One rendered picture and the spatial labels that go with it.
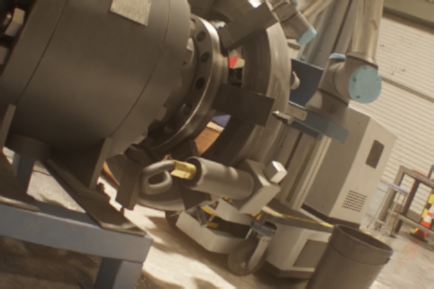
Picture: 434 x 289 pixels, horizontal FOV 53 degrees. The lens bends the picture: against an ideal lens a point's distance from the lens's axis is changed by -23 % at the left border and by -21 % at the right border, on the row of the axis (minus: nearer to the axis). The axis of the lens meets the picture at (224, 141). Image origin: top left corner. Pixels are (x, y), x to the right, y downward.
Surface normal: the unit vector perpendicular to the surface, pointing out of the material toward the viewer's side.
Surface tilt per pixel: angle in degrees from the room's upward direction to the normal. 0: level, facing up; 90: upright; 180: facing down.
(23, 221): 90
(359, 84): 95
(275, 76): 74
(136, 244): 90
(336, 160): 90
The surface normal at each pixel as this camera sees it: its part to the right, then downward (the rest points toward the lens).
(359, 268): -0.11, 0.07
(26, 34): 0.66, 0.40
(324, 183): -0.70, -0.27
